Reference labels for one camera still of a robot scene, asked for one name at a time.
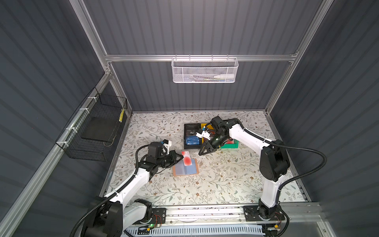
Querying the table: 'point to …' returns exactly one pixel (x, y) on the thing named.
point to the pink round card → (186, 158)
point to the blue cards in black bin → (192, 140)
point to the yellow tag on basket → (121, 115)
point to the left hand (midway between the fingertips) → (185, 158)
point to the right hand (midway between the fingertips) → (203, 153)
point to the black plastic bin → (191, 129)
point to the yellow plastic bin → (208, 126)
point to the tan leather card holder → (179, 169)
